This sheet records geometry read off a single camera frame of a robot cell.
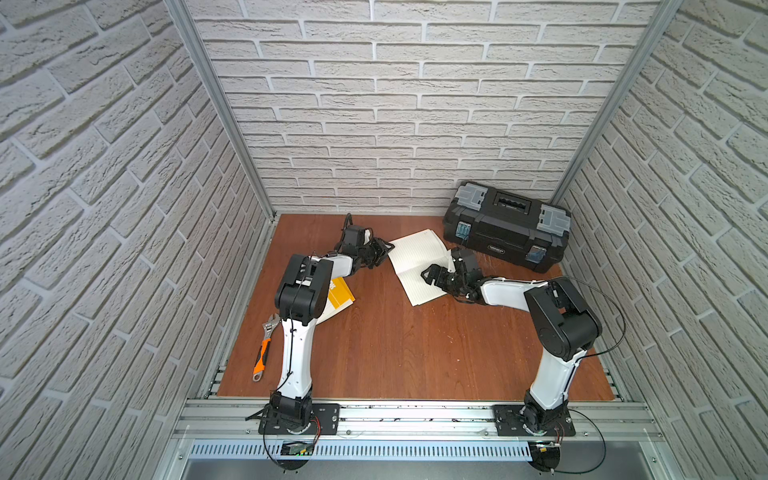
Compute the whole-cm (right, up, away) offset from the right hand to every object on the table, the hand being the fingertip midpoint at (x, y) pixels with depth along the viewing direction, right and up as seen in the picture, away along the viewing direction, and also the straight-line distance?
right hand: (432, 277), depth 98 cm
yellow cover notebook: (-30, -5, -8) cm, 32 cm away
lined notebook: (-6, +7, +15) cm, 18 cm away
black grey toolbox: (+26, +16, -4) cm, 31 cm away
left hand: (-12, +11, +5) cm, 17 cm away
